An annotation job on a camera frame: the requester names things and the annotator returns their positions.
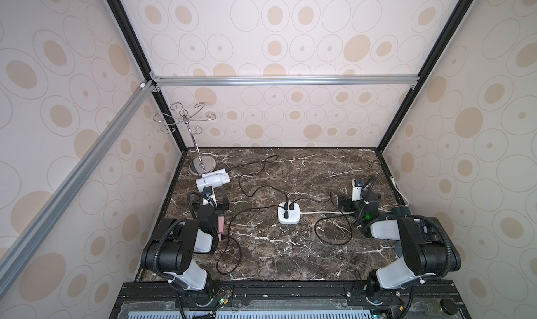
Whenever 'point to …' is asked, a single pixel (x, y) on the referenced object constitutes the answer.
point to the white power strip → (294, 215)
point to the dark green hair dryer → (398, 212)
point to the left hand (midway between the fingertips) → (217, 189)
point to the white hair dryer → (215, 178)
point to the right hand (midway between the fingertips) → (358, 193)
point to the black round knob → (449, 306)
